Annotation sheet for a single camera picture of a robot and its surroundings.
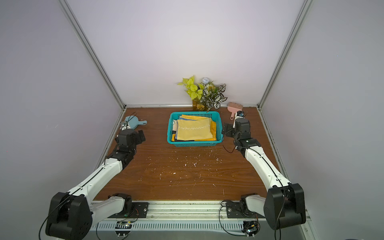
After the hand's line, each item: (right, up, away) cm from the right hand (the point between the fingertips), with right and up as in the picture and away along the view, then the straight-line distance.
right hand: (232, 122), depth 83 cm
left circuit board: (-57, -52, -11) cm, 78 cm away
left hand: (-57, -5, +2) cm, 57 cm away
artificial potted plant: (-16, +17, +9) cm, 24 cm away
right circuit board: (+6, -51, -13) cm, 53 cm away
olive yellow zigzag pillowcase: (-21, -5, +14) cm, 26 cm away
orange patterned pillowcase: (-9, -4, +17) cm, 20 cm away
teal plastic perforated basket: (-7, +4, +19) cm, 21 cm away
